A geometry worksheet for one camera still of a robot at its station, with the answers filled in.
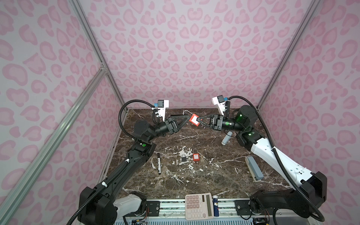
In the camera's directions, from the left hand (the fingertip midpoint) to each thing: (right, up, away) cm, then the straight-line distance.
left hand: (189, 116), depth 58 cm
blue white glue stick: (+14, -46, +15) cm, 50 cm away
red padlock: (+5, -25, +32) cm, 41 cm away
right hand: (+5, -2, +1) cm, 5 cm away
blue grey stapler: (+38, -30, +23) cm, 54 cm away
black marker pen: (-18, -29, +30) cm, 46 cm away
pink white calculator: (+5, -46, +14) cm, 48 cm away
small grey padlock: (-3, -26, +33) cm, 42 cm away
